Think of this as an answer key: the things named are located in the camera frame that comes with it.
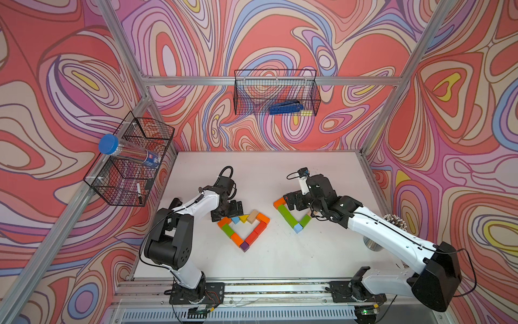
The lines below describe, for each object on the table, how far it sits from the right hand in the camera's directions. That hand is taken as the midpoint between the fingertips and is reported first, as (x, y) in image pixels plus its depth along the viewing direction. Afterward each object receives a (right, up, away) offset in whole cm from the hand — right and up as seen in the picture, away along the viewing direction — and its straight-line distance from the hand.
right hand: (295, 198), depth 80 cm
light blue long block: (-25, -11, +10) cm, 29 cm away
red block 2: (-14, -14, +9) cm, 22 cm away
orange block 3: (-13, -11, +12) cm, 20 cm away
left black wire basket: (-66, +9, -5) cm, 66 cm away
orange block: (-30, -12, +9) cm, 34 cm away
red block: (-18, -18, +6) cm, 26 cm away
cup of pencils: (+34, -7, -7) cm, 36 cm away
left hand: (-26, -9, +12) cm, 30 cm away
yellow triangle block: (-22, -10, +10) cm, 26 cm away
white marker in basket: (-59, +4, -8) cm, 59 cm away
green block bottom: (-29, -15, +9) cm, 34 cm away
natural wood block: (-18, -10, +11) cm, 23 cm away
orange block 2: (-24, -18, +5) cm, 31 cm away
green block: (0, -11, +13) cm, 17 cm away
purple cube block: (-21, -20, +3) cm, 29 cm away
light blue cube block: (+3, -14, +8) cm, 17 cm away
